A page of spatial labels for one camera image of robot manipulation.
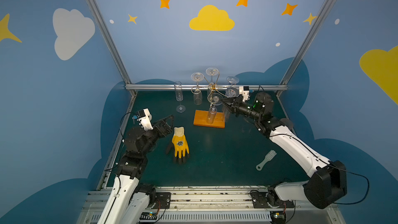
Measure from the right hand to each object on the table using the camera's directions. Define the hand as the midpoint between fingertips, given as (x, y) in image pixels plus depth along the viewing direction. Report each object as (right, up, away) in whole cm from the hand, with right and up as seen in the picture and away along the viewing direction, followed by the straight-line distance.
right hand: (223, 99), depth 71 cm
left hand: (-26, -8, -2) cm, 27 cm away
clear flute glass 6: (+7, +11, +12) cm, 17 cm away
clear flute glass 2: (-4, 0, +2) cm, 4 cm away
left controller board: (-36, -56, +2) cm, 66 cm away
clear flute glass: (-25, +5, +29) cm, 39 cm away
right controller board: (+27, -57, +2) cm, 63 cm away
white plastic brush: (+28, -34, +17) cm, 47 cm away
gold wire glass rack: (-11, -10, +34) cm, 37 cm away
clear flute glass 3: (+5, +3, +5) cm, 8 cm away
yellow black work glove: (-23, -27, +19) cm, 40 cm away
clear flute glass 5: (-4, +16, +15) cm, 22 cm away
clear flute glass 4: (-12, +13, +11) cm, 21 cm away
